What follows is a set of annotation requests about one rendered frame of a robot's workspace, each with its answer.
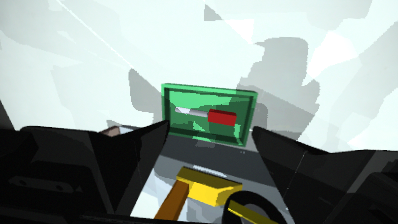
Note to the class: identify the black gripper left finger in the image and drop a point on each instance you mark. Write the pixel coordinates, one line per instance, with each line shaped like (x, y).
(121, 164)

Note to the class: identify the green tray floor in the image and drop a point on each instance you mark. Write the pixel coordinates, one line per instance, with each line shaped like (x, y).
(204, 101)

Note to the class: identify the yellow wheel chock with orange handle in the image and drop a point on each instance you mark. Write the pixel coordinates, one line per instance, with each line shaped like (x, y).
(205, 187)

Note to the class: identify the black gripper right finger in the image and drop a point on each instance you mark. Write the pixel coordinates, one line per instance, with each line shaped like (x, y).
(315, 184)

